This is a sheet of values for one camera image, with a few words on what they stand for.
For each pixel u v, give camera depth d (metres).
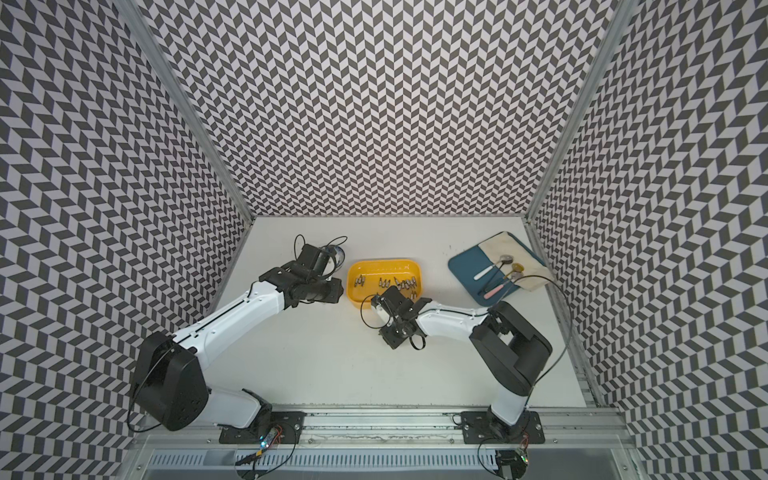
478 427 0.74
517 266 1.05
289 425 0.73
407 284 0.99
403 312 0.69
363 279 1.00
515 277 0.99
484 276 0.99
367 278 1.00
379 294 0.96
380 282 1.00
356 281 0.99
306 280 0.64
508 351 0.46
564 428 0.75
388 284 0.99
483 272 0.98
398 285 0.99
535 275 0.99
